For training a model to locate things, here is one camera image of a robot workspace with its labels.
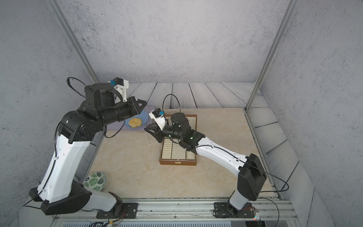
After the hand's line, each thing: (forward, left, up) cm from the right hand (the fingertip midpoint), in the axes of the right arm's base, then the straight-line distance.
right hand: (145, 129), depth 66 cm
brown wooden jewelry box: (+3, -9, -28) cm, 30 cm away
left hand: (+3, -4, +14) cm, 15 cm away
